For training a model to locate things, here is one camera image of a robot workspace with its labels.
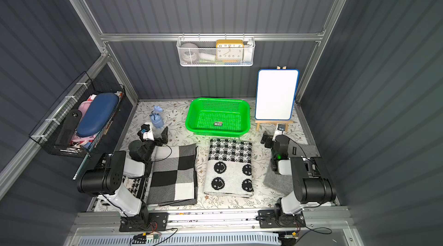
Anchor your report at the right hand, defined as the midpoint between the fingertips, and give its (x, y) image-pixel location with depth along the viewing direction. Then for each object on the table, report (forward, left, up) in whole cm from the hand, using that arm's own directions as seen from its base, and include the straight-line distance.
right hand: (278, 133), depth 93 cm
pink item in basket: (-18, +86, +22) cm, 90 cm away
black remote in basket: (-17, +87, +27) cm, 92 cm away
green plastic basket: (+18, +34, -9) cm, 39 cm away
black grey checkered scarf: (-23, +54, -7) cm, 59 cm away
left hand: (0, +64, +6) cm, 64 cm away
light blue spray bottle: (+10, +70, -2) cm, 71 cm away
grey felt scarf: (-25, +2, -5) cm, 26 cm away
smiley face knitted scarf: (-19, +27, -5) cm, 33 cm away
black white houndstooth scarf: (-28, +69, -4) cm, 74 cm away
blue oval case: (-10, +79, +27) cm, 84 cm away
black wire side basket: (-13, +86, +26) cm, 90 cm away
